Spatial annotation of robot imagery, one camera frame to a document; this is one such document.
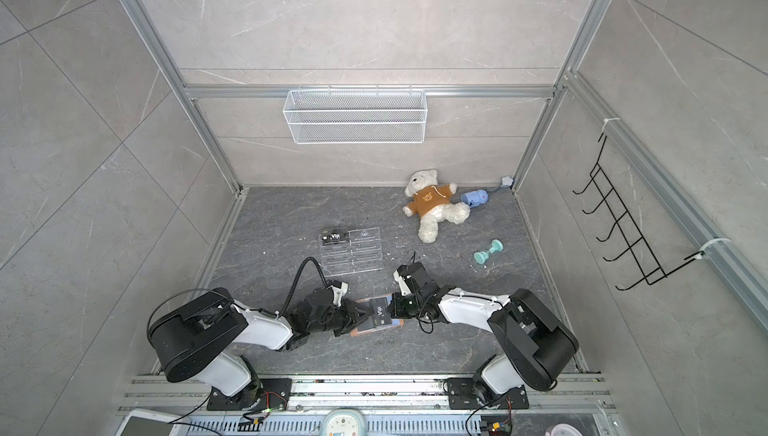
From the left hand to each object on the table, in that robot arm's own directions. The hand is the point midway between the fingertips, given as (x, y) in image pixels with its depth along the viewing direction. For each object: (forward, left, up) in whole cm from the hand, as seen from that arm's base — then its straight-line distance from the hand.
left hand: (374, 309), depth 84 cm
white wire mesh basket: (+58, +5, +25) cm, 64 cm away
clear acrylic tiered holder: (+19, +8, 0) cm, 21 cm away
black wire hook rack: (+7, -60, +28) cm, 67 cm away
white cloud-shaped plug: (+53, -55, -3) cm, 77 cm away
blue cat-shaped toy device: (+41, -39, +1) cm, 57 cm away
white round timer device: (-26, +7, -1) cm, 27 cm away
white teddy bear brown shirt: (+37, -22, +4) cm, 43 cm away
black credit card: (+23, +12, +5) cm, 26 cm away
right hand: (+2, -4, -3) cm, 6 cm away
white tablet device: (-24, +54, 0) cm, 59 cm away
